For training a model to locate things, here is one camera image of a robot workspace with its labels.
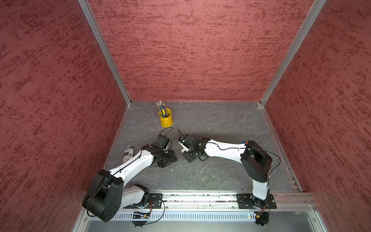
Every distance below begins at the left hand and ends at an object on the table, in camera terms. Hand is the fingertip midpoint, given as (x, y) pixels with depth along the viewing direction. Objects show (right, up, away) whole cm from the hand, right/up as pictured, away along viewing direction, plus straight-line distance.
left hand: (173, 163), depth 84 cm
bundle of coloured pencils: (-10, +35, +14) cm, 39 cm away
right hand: (+9, +3, +4) cm, 10 cm away
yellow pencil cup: (-7, +24, +16) cm, 30 cm away
